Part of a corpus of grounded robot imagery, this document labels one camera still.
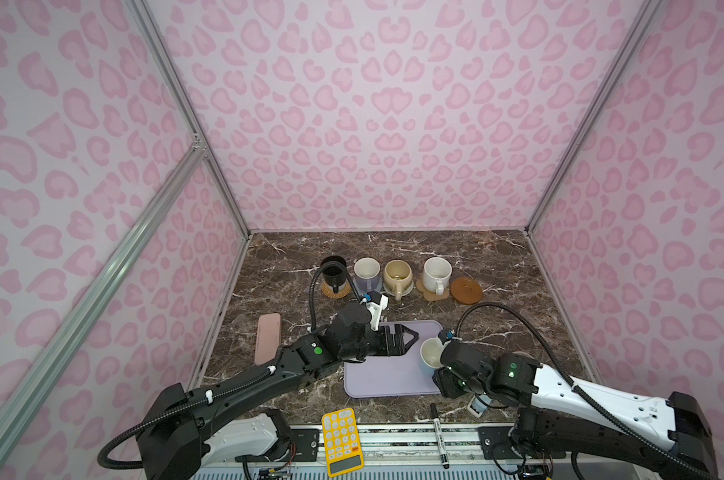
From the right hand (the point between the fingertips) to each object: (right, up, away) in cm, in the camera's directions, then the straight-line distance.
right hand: (442, 379), depth 76 cm
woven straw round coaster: (-27, +20, +25) cm, 42 cm away
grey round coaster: (-20, +22, +20) cm, 36 cm away
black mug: (-30, +25, +20) cm, 44 cm away
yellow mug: (-9, +24, +25) cm, 36 cm away
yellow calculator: (-25, -14, -4) cm, 29 cm away
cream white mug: (+4, +26, +26) cm, 37 cm away
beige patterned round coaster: (-11, +19, +23) cm, 32 cm away
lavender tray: (-11, -1, +5) cm, 13 cm away
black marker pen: (-1, -13, -2) cm, 13 cm away
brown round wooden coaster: (+14, +19, +27) cm, 36 cm away
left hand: (-9, +12, -5) cm, 16 cm away
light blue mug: (-3, +7, +1) cm, 8 cm away
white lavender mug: (-19, +25, +27) cm, 41 cm away
